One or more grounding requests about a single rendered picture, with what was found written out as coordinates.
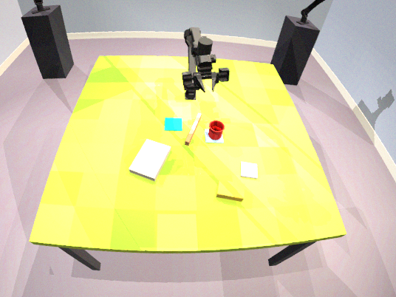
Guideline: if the red cup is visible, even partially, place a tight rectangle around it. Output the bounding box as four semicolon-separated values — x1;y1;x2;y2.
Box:
208;120;225;140

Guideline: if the white flat bar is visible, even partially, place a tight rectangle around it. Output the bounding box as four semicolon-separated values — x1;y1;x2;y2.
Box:
185;113;202;146

